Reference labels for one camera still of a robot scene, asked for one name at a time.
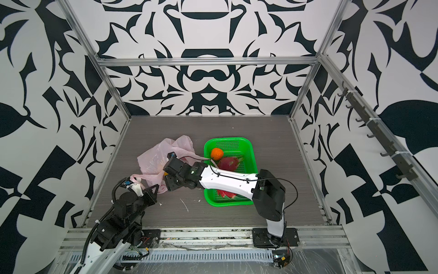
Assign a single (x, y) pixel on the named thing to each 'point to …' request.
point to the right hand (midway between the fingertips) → (170, 177)
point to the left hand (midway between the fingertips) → (157, 183)
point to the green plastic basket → (245, 147)
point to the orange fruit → (217, 153)
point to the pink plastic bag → (152, 161)
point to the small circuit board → (281, 261)
